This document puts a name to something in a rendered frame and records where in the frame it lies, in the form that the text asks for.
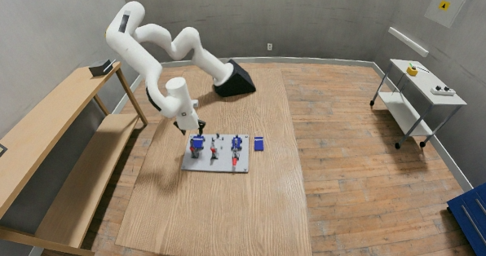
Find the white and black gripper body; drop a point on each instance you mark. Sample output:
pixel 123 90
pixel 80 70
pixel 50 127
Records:
pixel 188 122

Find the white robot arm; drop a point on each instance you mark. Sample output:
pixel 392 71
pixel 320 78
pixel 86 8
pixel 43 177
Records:
pixel 124 36

